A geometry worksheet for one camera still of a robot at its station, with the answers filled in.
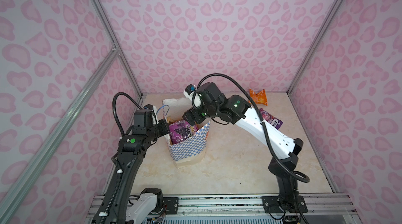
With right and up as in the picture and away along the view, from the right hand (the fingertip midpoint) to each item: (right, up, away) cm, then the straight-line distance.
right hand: (191, 109), depth 68 cm
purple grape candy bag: (-7, -11, +12) cm, 17 cm away
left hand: (-11, -6, +6) cm, 14 cm away
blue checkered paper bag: (-3, -16, +3) cm, 17 cm away
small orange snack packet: (+45, +8, +45) cm, 64 cm away
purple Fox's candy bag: (+51, -9, +35) cm, 62 cm away
